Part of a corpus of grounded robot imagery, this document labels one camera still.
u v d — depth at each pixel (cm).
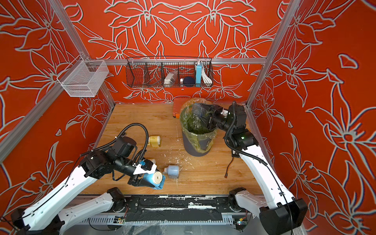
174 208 73
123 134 99
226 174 83
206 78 91
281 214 36
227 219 70
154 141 89
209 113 60
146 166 49
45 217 39
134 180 52
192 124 81
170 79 92
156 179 57
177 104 117
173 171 76
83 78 92
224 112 65
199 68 83
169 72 96
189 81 95
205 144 76
